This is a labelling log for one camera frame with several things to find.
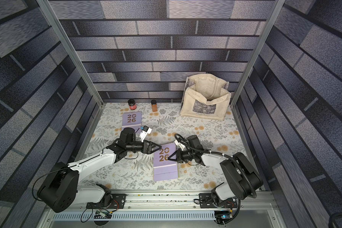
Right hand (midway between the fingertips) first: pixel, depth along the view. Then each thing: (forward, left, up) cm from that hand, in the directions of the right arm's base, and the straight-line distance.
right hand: (168, 158), depth 83 cm
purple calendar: (-6, +2, -3) cm, 7 cm away
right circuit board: (-27, -28, -7) cm, 40 cm away
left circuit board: (-28, +34, -6) cm, 45 cm away
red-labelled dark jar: (+44, +32, +1) cm, 54 cm away
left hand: (+3, +6, +9) cm, 11 cm away
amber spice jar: (+43, +13, +1) cm, 45 cm away
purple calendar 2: (+32, +30, -4) cm, 44 cm away
